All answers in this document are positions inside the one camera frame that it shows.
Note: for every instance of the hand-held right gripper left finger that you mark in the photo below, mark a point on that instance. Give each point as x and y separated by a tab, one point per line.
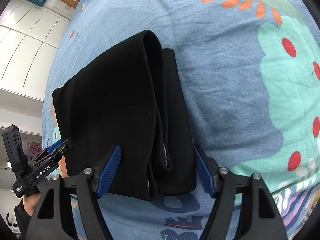
110	170

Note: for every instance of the black pants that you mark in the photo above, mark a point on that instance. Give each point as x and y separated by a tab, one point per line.
112	92

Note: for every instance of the pink object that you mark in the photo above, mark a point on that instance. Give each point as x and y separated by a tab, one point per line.
34	147

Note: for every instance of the white wardrobe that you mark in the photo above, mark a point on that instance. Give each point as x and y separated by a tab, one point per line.
25	42

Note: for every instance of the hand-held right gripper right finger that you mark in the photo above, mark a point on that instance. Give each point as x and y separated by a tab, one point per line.
203	170

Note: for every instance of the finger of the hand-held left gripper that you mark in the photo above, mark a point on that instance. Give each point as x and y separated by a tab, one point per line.
53	147
60	152

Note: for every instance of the person's left hand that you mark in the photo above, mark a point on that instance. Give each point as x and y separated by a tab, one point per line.
29	202

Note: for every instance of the blue printed bed sheet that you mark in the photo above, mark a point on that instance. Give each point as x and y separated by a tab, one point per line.
225	80

